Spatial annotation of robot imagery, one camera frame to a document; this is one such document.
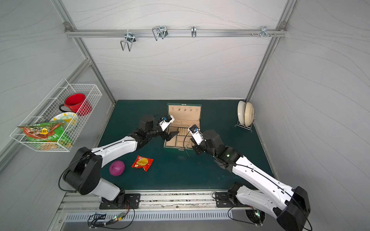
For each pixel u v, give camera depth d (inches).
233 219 26.8
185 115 36.6
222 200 28.8
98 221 27.1
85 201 29.5
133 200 29.1
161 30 30.0
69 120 26.6
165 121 28.2
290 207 15.2
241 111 36.8
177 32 30.8
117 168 31.5
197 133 24.6
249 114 36.4
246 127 39.4
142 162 33.2
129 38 30.8
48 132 21.6
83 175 17.2
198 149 25.6
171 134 30.0
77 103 25.9
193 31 28.3
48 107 25.4
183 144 35.3
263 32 30.3
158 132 29.0
